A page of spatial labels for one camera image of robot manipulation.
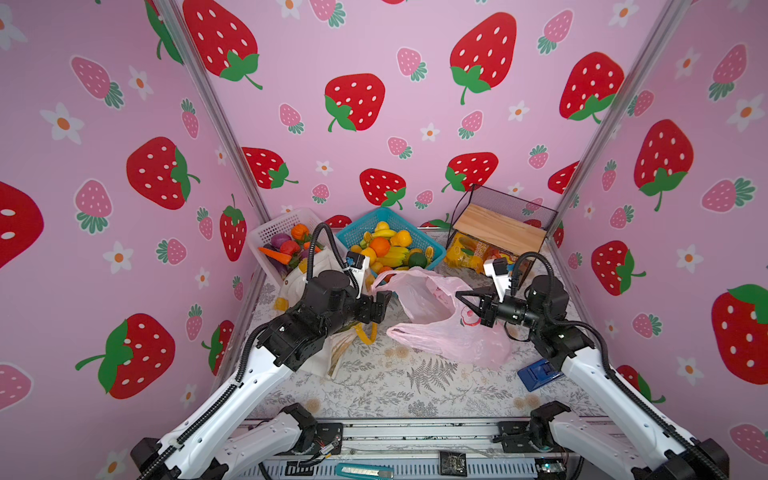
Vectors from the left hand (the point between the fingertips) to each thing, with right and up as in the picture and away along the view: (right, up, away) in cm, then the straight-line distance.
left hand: (376, 287), depth 69 cm
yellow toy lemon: (+7, +14, +39) cm, 42 cm away
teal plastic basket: (-10, +18, +44) cm, 48 cm away
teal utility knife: (-3, -44, +1) cm, 44 cm away
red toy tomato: (-34, +11, +39) cm, 53 cm away
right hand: (+19, -2, +1) cm, 19 cm away
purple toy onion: (-40, +14, +42) cm, 59 cm away
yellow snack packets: (+31, +9, +35) cm, 47 cm away
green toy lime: (+12, +6, +33) cm, 36 cm away
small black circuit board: (+18, -41, 0) cm, 45 cm away
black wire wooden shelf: (+42, +20, +33) cm, 57 cm away
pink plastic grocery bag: (+14, -9, +15) cm, 22 cm away
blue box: (+43, -24, +9) cm, 50 cm away
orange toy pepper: (-33, +17, +46) cm, 59 cm away
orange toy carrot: (-41, +8, +41) cm, 59 cm away
